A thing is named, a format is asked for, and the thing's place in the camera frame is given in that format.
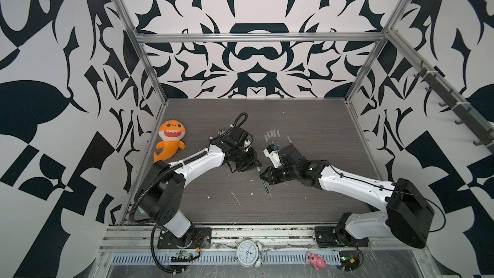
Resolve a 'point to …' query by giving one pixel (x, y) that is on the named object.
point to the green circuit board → (349, 260)
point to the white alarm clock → (249, 253)
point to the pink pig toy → (316, 260)
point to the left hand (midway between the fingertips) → (260, 160)
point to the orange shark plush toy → (170, 132)
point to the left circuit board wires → (186, 259)
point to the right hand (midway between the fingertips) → (259, 175)
